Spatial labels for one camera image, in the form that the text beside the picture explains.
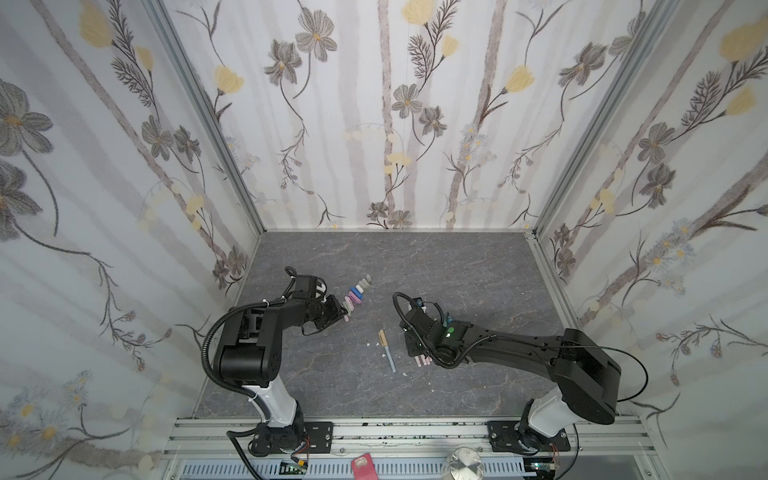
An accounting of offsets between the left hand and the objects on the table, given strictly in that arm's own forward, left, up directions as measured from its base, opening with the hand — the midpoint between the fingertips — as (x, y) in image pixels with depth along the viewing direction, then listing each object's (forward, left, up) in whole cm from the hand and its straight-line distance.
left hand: (342, 302), depth 96 cm
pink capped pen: (-27, -22, +22) cm, 41 cm away
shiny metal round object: (-45, -29, +14) cm, 55 cm away
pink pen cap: (+1, -2, -2) cm, 3 cm away
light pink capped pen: (-19, -23, -1) cm, 30 cm away
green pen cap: (0, -1, -2) cm, 3 cm away
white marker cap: (+7, -5, -2) cm, 9 cm away
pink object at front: (-44, -8, -1) cm, 45 cm away
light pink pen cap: (-4, -1, -3) cm, 5 cm away
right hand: (-13, -19, +6) cm, 24 cm away
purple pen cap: (+4, -4, -3) cm, 6 cm away
